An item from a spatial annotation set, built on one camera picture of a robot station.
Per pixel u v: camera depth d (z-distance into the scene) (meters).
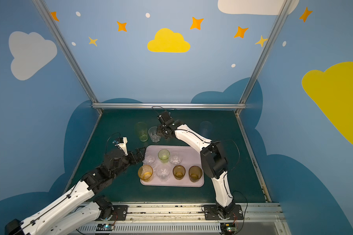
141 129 1.01
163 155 0.92
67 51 0.84
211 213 0.75
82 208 0.59
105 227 0.71
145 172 0.86
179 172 0.86
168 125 0.71
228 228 0.71
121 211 0.75
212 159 0.52
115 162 0.56
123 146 0.68
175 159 0.90
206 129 1.02
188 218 0.74
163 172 0.88
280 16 0.73
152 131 1.01
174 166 0.90
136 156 0.67
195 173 0.84
